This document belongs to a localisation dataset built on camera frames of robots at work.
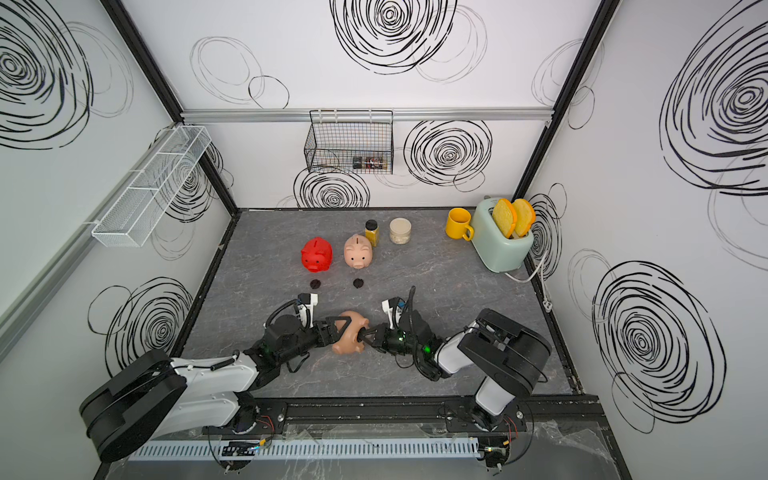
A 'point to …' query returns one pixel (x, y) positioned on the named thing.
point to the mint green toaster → (494, 251)
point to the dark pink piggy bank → (348, 341)
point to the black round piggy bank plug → (358, 283)
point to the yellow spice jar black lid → (372, 232)
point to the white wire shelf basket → (136, 210)
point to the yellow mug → (457, 224)
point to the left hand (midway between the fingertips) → (345, 325)
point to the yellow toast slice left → (505, 215)
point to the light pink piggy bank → (358, 251)
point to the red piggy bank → (317, 254)
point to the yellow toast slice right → (524, 216)
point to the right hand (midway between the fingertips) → (358, 339)
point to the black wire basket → (351, 141)
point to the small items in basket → (369, 162)
